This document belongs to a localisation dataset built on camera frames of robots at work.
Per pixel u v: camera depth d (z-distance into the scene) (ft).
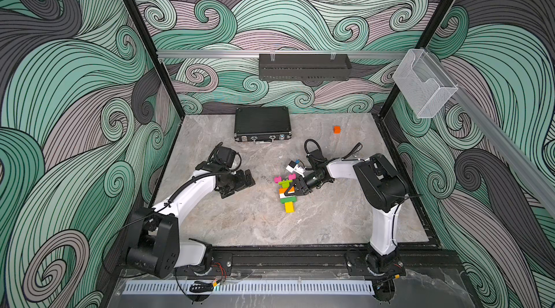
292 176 2.87
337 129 3.73
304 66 3.13
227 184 2.33
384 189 1.70
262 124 3.64
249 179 2.55
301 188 2.68
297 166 2.88
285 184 2.86
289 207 2.73
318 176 2.63
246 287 2.29
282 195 2.79
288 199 2.75
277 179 2.89
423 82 2.57
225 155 2.29
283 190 2.83
